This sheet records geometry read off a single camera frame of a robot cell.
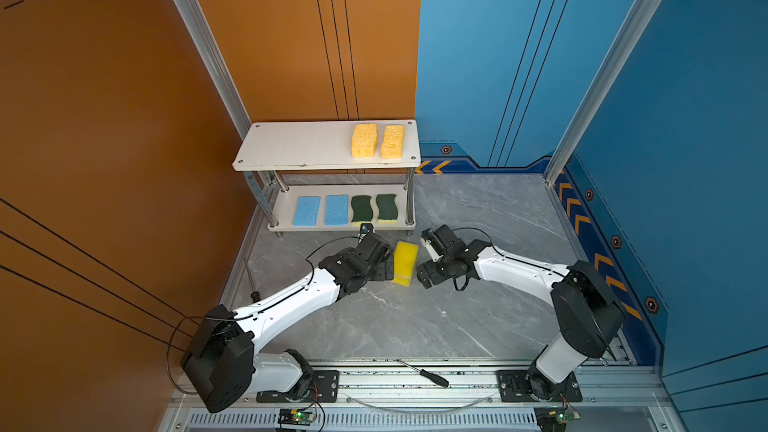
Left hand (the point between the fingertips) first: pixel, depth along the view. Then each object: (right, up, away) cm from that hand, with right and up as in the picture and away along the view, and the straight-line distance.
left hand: (379, 260), depth 84 cm
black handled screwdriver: (+13, -28, -9) cm, 32 cm away
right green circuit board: (+41, -35, -15) cm, 56 cm away
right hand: (+15, -4, +5) cm, 17 cm away
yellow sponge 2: (+7, -7, +5) cm, 11 cm away
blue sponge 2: (-16, +14, +17) cm, 27 cm away
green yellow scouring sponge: (-6, +13, +15) cm, 21 cm away
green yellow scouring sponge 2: (+2, +14, +15) cm, 20 cm away
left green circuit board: (-19, -35, -13) cm, 42 cm away
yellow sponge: (+8, -1, +5) cm, 9 cm away
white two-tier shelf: (-20, +28, +36) cm, 50 cm away
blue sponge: (-26, +14, +17) cm, 34 cm away
